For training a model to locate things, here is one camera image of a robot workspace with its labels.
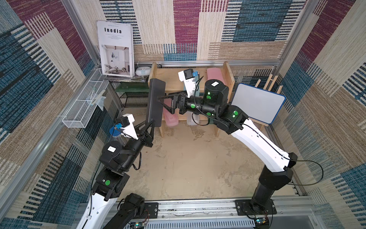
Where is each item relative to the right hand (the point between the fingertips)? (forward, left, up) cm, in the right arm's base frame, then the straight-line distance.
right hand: (162, 96), depth 52 cm
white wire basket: (+9, +44, -17) cm, 48 cm away
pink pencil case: (+13, 0, -29) cm, 32 cm away
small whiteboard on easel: (+25, -54, -29) cm, 66 cm away
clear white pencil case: (+13, -10, -29) cm, 33 cm away
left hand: (-3, +6, -10) cm, 12 cm away
